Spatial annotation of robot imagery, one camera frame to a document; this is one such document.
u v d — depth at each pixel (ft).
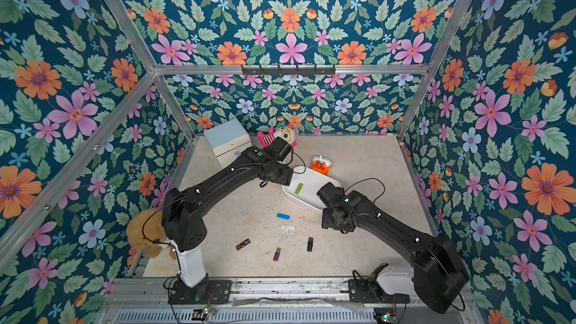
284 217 2.99
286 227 2.90
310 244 2.76
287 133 3.65
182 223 1.53
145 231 2.23
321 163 3.32
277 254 2.69
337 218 1.91
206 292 2.23
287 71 3.05
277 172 2.34
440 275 1.32
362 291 2.43
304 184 3.31
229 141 3.21
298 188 3.23
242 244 2.75
